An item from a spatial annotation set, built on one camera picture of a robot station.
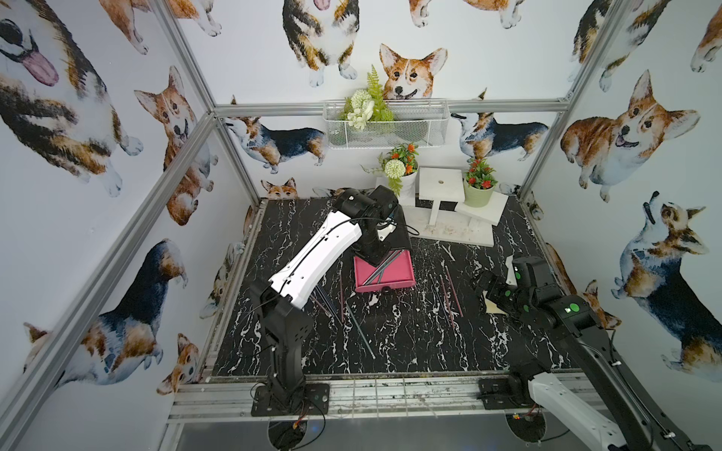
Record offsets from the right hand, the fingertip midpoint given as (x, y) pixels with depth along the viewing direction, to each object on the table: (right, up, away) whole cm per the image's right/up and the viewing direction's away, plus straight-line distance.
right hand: (480, 285), depth 75 cm
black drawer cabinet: (-20, +11, +13) cm, 26 cm away
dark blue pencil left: (-43, -9, +16) cm, 47 cm away
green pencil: (-27, +1, +9) cm, 28 cm away
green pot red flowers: (+5, +29, +15) cm, 33 cm away
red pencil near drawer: (-39, -12, +15) cm, 43 cm away
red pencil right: (-2, -6, +20) cm, 21 cm away
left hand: (-28, +8, +2) cm, 29 cm away
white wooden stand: (+7, +16, +35) cm, 39 cm away
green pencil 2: (-33, -16, +11) cm, 38 cm away
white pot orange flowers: (-20, +34, +11) cm, 41 cm away
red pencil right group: (-4, -9, +18) cm, 20 cm away
